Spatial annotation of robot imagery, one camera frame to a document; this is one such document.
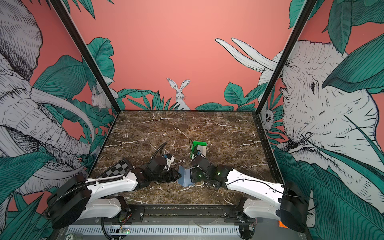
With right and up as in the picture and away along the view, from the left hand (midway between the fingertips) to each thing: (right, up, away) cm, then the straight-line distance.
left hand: (182, 175), depth 80 cm
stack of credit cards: (+12, +12, +12) cm, 21 cm away
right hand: (+4, +2, -4) cm, 6 cm away
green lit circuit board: (-27, -23, -10) cm, 37 cm away
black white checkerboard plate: (-36, +2, +6) cm, 37 cm away
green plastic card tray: (+6, +14, +17) cm, 23 cm away
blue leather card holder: (+1, -2, 0) cm, 3 cm away
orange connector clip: (+49, -21, -10) cm, 54 cm away
